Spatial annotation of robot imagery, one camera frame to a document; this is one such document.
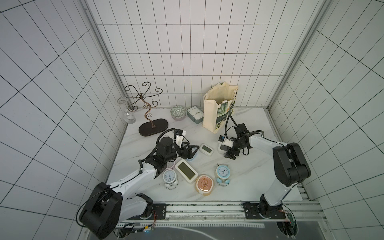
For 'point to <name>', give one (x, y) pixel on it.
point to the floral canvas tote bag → (219, 100)
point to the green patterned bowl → (178, 113)
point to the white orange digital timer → (223, 147)
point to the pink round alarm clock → (170, 165)
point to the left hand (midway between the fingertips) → (192, 147)
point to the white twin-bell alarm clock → (170, 177)
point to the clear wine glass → (123, 101)
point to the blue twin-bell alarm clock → (223, 173)
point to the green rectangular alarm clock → (195, 114)
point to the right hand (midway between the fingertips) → (229, 145)
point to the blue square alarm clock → (192, 159)
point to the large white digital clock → (188, 172)
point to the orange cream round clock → (204, 184)
